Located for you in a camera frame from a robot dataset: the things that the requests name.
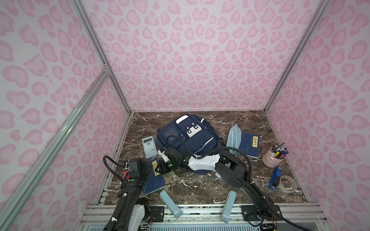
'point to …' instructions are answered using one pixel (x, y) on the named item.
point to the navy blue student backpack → (191, 134)
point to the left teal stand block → (177, 212)
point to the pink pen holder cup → (276, 154)
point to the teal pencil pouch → (233, 139)
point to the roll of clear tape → (287, 184)
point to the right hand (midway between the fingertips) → (158, 168)
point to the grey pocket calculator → (149, 147)
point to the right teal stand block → (229, 206)
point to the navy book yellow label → (249, 144)
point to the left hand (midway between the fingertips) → (147, 165)
